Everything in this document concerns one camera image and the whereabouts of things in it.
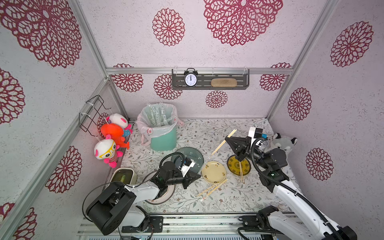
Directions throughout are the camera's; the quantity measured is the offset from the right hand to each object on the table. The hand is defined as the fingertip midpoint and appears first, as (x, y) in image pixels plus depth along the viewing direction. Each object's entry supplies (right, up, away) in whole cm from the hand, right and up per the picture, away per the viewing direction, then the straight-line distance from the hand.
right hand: (226, 139), depth 61 cm
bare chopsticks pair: (+15, -22, +27) cm, 38 cm away
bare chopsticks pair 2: (-1, -1, +3) cm, 3 cm away
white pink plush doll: (-60, +11, +33) cm, 70 cm away
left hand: (-10, -21, +19) cm, 30 cm away
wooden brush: (+5, +33, +29) cm, 44 cm away
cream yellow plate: (0, -22, +33) cm, 40 cm away
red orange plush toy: (-60, +3, +29) cm, 66 cm away
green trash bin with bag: (-35, +7, +29) cm, 46 cm away
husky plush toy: (+36, -3, +21) cm, 42 cm away
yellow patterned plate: (+12, -18, +34) cm, 40 cm away
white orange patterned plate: (-29, -34, +20) cm, 49 cm away
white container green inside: (-52, -22, +24) cm, 61 cm away
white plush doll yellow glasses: (-59, -7, +19) cm, 63 cm away
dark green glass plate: (-14, -11, +39) cm, 43 cm away
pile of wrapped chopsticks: (-6, -31, +24) cm, 40 cm away
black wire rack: (-67, +9, +12) cm, 68 cm away
